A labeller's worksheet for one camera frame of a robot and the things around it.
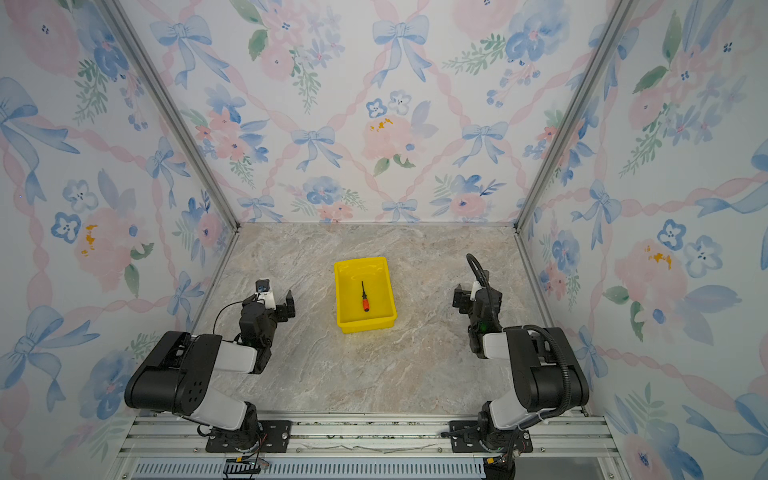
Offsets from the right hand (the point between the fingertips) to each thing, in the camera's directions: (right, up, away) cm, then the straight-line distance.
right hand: (476, 285), depth 94 cm
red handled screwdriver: (-35, -6, +4) cm, 36 cm away
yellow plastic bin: (-32, +2, +13) cm, 35 cm away
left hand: (-62, -1, -3) cm, 62 cm away
